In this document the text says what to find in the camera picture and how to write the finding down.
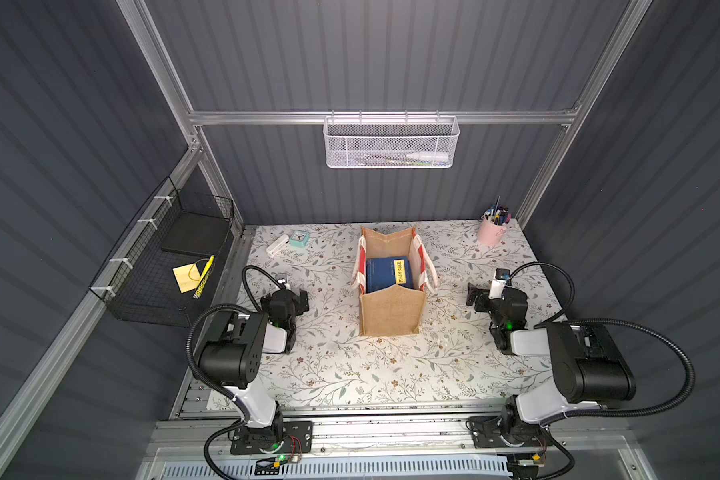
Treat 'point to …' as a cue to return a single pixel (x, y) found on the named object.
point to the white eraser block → (278, 245)
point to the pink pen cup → (489, 233)
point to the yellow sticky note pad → (186, 277)
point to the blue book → (383, 272)
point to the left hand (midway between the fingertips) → (287, 292)
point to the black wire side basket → (166, 270)
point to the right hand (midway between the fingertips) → (490, 285)
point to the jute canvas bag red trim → (394, 310)
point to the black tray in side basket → (198, 233)
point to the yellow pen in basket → (203, 278)
